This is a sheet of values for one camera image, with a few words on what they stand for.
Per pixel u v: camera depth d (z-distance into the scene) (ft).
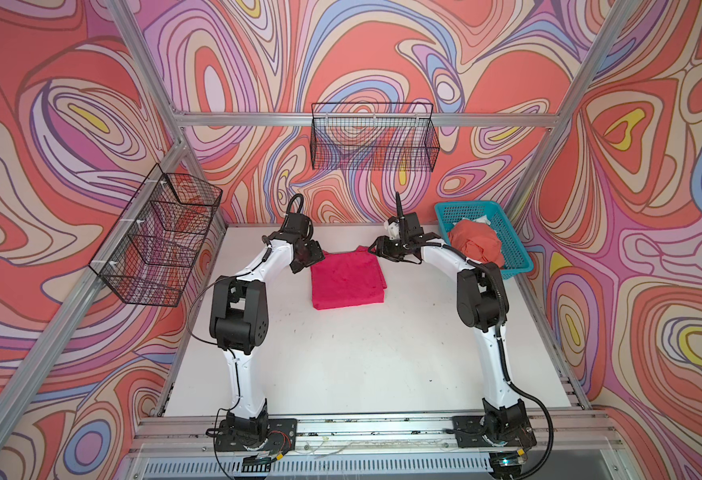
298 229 2.57
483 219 3.81
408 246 2.64
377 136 3.14
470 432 2.41
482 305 2.02
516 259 3.32
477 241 3.44
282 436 2.36
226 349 1.80
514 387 2.09
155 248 2.59
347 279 3.25
